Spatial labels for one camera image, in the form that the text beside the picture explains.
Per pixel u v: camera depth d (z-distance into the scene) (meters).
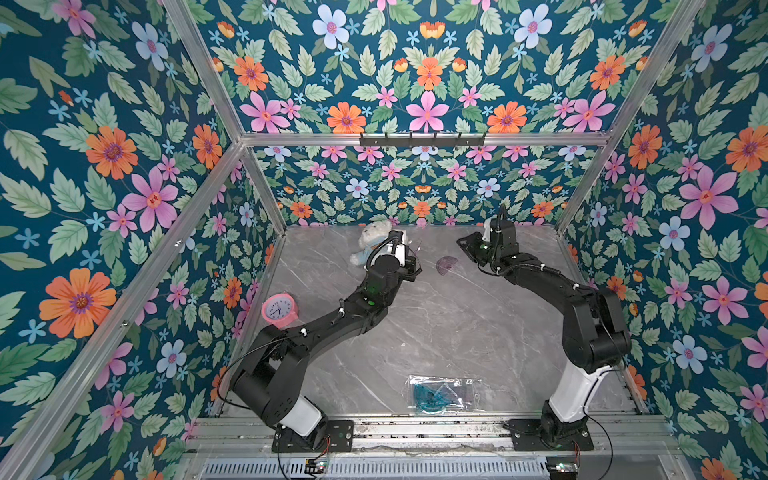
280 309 0.94
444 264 1.08
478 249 0.82
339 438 0.73
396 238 0.71
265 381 0.44
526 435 0.73
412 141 0.91
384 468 0.70
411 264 0.73
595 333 0.49
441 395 0.80
